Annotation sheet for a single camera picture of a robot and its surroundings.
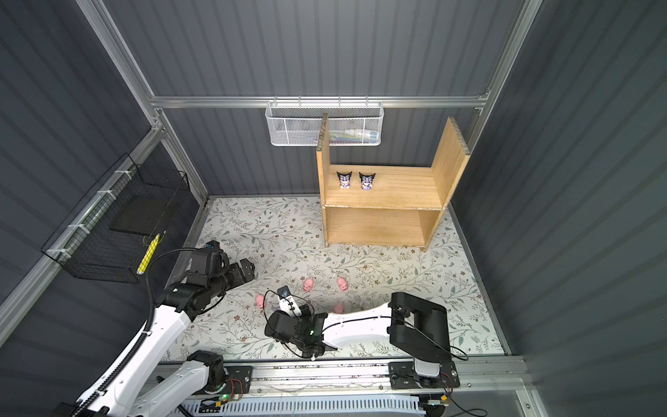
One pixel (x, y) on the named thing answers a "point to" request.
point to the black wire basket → (111, 235)
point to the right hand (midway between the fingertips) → (284, 320)
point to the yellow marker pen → (144, 262)
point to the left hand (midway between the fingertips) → (241, 270)
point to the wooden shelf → (387, 206)
